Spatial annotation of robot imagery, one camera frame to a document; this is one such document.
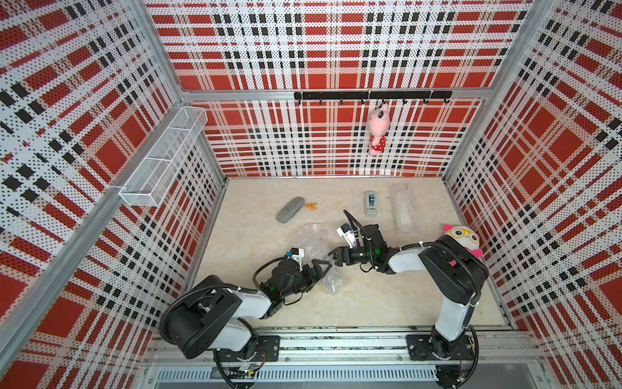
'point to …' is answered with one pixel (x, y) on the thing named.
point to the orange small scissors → (312, 205)
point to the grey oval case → (290, 210)
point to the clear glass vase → (333, 280)
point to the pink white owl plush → (467, 237)
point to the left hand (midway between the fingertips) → (331, 270)
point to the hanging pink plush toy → (377, 123)
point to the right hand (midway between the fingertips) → (331, 257)
